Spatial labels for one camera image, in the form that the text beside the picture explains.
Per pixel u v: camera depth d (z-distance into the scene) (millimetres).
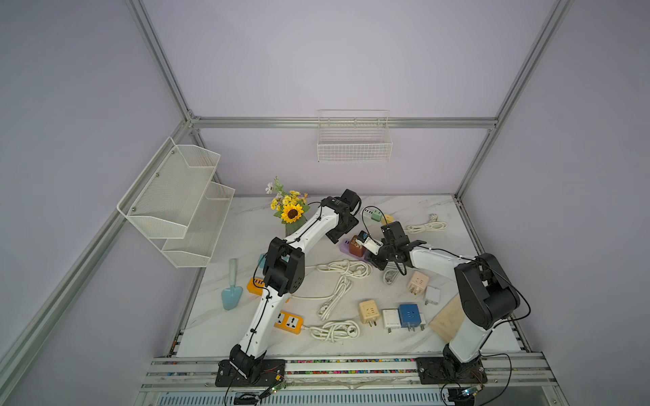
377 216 1048
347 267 930
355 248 910
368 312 799
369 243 844
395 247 747
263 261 625
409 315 799
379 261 844
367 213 1109
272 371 733
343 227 878
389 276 922
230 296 885
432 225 1075
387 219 1040
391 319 819
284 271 601
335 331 780
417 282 872
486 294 483
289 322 801
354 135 951
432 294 882
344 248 992
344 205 736
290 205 819
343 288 883
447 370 666
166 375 748
